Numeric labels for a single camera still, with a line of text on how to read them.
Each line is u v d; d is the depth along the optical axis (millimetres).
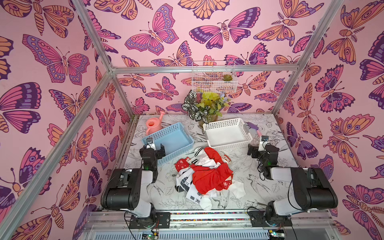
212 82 1057
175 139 1059
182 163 920
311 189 453
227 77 922
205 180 812
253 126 1130
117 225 732
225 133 1090
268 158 719
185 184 813
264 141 795
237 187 835
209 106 992
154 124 999
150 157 705
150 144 795
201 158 877
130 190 451
